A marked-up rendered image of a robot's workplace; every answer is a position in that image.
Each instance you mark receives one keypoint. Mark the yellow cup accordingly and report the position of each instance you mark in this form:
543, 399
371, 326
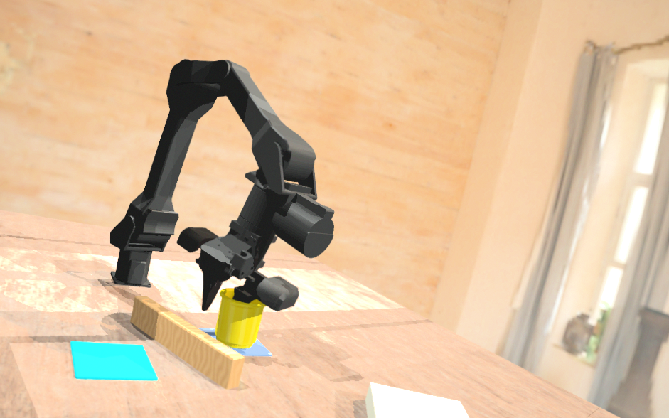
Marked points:
238, 322

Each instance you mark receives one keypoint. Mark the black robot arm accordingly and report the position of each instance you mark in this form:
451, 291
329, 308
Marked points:
289, 210

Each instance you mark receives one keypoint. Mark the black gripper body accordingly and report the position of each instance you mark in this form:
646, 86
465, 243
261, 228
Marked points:
275, 292

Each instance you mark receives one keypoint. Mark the light wooden beam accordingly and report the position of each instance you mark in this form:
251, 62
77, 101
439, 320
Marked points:
207, 355

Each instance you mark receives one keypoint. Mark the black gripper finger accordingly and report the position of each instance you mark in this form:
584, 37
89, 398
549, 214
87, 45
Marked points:
211, 287
243, 295

